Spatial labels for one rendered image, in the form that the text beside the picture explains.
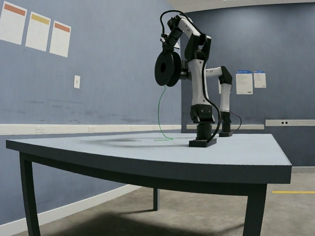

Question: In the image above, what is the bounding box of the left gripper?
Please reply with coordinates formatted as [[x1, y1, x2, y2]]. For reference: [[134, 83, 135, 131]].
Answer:
[[160, 33, 180, 56]]

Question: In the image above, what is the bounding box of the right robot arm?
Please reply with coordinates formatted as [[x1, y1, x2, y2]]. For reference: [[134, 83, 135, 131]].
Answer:
[[179, 60, 233, 134]]

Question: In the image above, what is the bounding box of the black cable reel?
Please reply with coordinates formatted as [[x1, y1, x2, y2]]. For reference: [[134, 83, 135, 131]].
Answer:
[[155, 51, 182, 87]]

